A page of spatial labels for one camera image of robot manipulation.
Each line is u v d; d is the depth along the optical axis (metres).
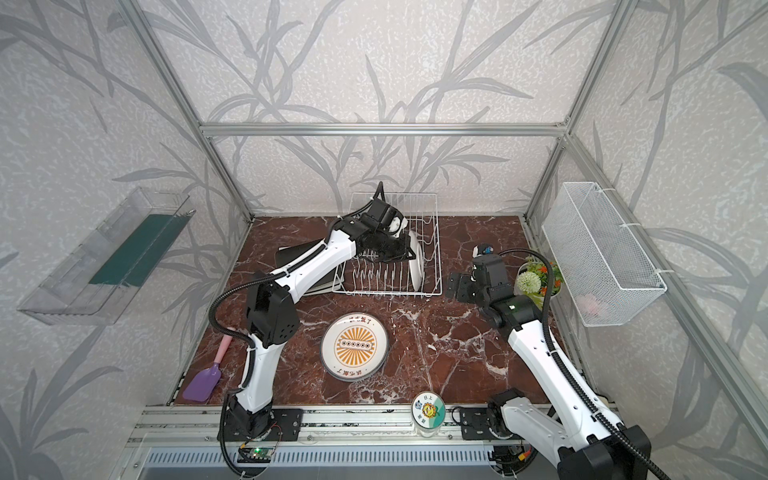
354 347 0.85
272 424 0.72
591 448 0.38
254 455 0.72
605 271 0.61
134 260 0.61
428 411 0.68
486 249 0.68
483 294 0.57
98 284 0.63
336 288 0.97
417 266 0.89
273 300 0.51
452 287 0.71
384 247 0.75
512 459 0.69
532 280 0.82
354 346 0.85
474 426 0.73
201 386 0.79
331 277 0.62
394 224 0.74
